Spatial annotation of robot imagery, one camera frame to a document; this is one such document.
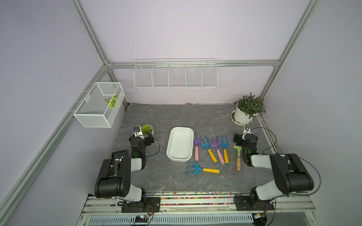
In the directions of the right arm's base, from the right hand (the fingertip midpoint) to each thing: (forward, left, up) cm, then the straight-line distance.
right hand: (244, 132), depth 94 cm
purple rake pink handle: (-3, +32, -8) cm, 33 cm away
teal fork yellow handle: (-22, +33, -6) cm, 40 cm away
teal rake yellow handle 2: (-5, +12, -8) cm, 15 cm away
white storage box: (-8, +44, -6) cm, 45 cm away
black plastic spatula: (-12, +83, -6) cm, 84 cm away
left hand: (-1, +67, +2) cm, 67 cm away
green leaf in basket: (+8, +82, +23) cm, 85 cm away
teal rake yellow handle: (-5, +25, -7) cm, 26 cm away
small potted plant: (+2, +65, +2) cm, 65 cm away
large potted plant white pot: (+13, -2, +11) cm, 17 cm away
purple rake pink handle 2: (-6, +18, -6) cm, 20 cm away
